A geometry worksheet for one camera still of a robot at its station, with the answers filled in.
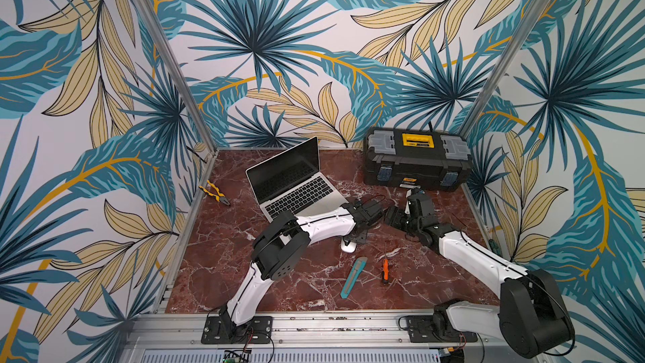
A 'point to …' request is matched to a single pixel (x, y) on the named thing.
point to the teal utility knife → (354, 274)
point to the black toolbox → (416, 158)
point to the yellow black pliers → (219, 197)
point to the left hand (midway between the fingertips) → (351, 236)
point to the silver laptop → (291, 181)
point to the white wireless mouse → (350, 248)
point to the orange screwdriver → (385, 267)
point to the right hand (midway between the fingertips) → (379, 218)
